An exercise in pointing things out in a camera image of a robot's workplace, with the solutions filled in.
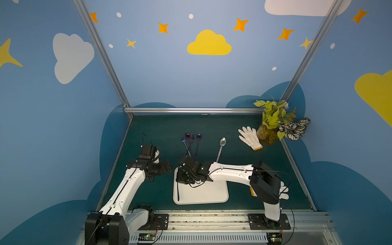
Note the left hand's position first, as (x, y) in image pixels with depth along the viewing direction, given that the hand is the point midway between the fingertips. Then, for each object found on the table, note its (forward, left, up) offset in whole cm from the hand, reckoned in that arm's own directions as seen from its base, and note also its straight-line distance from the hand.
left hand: (164, 167), depth 84 cm
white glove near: (-19, -48, +26) cm, 58 cm away
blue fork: (-13, -9, -3) cm, 16 cm away
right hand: (-5, -7, -2) cm, 9 cm away
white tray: (-10, -23, -9) cm, 27 cm away
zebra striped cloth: (+18, -73, +12) cm, 76 cm away
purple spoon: (+28, -11, -8) cm, 31 cm away
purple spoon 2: (+28, -19, -9) cm, 35 cm away
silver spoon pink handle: (+23, -36, -8) cm, 43 cm away
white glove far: (+29, -56, -9) cm, 64 cm away
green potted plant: (+29, -64, +14) cm, 72 cm away
